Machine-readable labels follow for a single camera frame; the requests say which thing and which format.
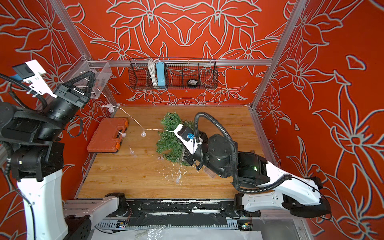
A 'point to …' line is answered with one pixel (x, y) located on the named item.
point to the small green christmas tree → (168, 144)
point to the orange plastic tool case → (108, 135)
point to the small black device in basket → (192, 82)
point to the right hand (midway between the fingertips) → (174, 135)
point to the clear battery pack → (210, 174)
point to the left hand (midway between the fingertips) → (94, 72)
